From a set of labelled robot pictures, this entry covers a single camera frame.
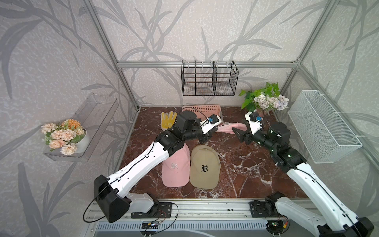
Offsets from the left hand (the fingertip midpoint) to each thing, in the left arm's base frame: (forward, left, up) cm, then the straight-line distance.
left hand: (215, 128), depth 68 cm
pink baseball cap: (-9, +20, -26) cm, 34 cm away
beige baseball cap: (-9, +4, -26) cm, 28 cm away
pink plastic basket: (+38, +3, -30) cm, 49 cm away
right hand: (+3, -11, 0) cm, 12 cm away
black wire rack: (+50, 0, -8) cm, 51 cm away
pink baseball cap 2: (+2, -6, -2) cm, 6 cm away
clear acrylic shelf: (+10, +61, -2) cm, 62 cm away
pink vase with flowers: (+20, -30, -2) cm, 36 cm away
